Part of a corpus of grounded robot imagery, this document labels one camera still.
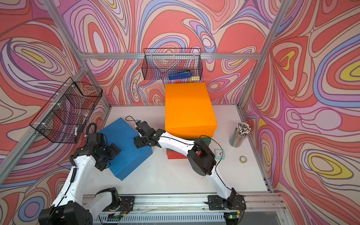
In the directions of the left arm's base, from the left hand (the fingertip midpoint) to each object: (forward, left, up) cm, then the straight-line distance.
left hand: (115, 155), depth 80 cm
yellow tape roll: (+2, -78, -10) cm, 79 cm away
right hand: (+8, -13, -1) cm, 15 cm away
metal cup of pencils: (+12, -75, +8) cm, 76 cm away
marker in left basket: (0, +13, +18) cm, 22 cm away
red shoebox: (-9, -35, +19) cm, 41 cm away
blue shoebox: (+17, +3, -4) cm, 18 cm away
